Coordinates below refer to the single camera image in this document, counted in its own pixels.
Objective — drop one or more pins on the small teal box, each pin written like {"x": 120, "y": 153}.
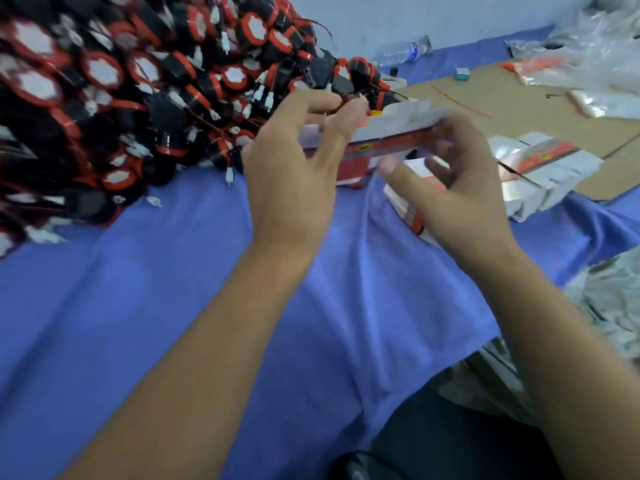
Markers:
{"x": 462, "y": 73}

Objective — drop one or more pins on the person's left hand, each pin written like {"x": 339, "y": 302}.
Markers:
{"x": 290, "y": 190}

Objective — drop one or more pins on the pile of black red buzzers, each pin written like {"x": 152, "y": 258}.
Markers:
{"x": 100, "y": 95}

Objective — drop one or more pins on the person's right forearm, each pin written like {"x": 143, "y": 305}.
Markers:
{"x": 570, "y": 375}

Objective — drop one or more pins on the clear plastic water bottle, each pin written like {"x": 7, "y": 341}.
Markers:
{"x": 400, "y": 52}

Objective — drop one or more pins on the stack of box blanks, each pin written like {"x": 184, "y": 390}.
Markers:
{"x": 540, "y": 170}

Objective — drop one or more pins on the brown cardboard sheet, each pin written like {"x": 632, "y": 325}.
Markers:
{"x": 500, "y": 100}

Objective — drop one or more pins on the person's right hand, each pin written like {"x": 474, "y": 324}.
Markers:
{"x": 465, "y": 210}

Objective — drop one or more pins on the pile of clear plastic bags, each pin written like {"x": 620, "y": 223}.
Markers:
{"x": 600, "y": 55}

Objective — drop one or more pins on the blue table cloth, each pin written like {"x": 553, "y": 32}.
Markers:
{"x": 100, "y": 315}

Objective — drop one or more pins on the person's left forearm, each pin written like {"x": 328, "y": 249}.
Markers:
{"x": 190, "y": 385}

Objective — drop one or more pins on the red white carton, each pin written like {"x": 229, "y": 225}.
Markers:
{"x": 400, "y": 120}

